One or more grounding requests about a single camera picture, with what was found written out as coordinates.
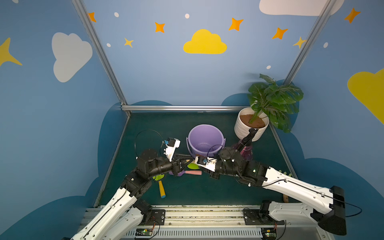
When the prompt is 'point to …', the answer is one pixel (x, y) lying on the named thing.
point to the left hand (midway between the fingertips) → (191, 156)
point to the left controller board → (143, 232)
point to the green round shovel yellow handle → (159, 178)
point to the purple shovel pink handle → (191, 172)
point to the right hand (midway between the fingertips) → (203, 159)
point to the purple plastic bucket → (205, 140)
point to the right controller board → (269, 233)
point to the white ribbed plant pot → (242, 124)
